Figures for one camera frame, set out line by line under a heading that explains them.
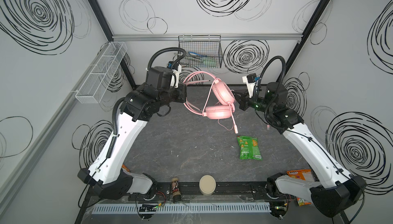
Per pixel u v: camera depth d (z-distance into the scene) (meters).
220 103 0.54
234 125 0.49
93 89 0.73
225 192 0.75
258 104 0.58
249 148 0.85
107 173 0.37
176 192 0.71
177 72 0.54
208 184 0.71
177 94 0.54
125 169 0.79
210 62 0.87
